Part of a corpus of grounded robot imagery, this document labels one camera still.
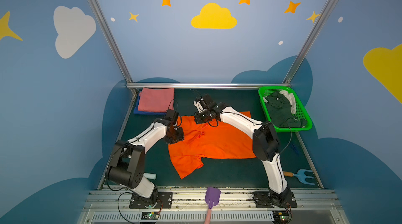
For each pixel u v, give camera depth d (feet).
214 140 3.23
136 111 3.44
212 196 2.51
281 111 3.50
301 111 3.32
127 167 1.45
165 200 2.47
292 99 3.60
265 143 1.78
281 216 2.35
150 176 2.62
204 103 2.45
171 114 2.46
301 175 2.67
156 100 3.54
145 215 2.35
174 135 2.55
